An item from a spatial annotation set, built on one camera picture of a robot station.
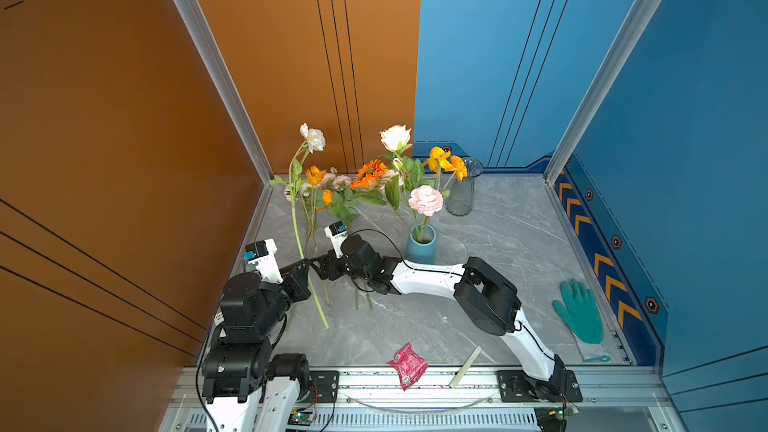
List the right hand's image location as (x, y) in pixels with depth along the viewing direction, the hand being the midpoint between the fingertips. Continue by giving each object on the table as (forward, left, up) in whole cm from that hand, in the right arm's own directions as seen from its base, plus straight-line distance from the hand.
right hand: (315, 259), depth 84 cm
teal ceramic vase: (-1, -30, +9) cm, 31 cm away
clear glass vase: (+33, -47, -11) cm, 58 cm away
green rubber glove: (-11, -76, -13) cm, 78 cm away
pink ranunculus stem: (+2, -30, +22) cm, 37 cm away
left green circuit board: (-36, 0, -12) cm, 38 cm away
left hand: (-9, -4, +16) cm, 18 cm away
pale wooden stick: (-25, -40, -12) cm, 49 cm away
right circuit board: (-35, -60, -14) cm, 71 cm away
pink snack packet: (-25, -26, -11) cm, 38 cm away
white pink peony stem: (-4, -1, +19) cm, 20 cm away
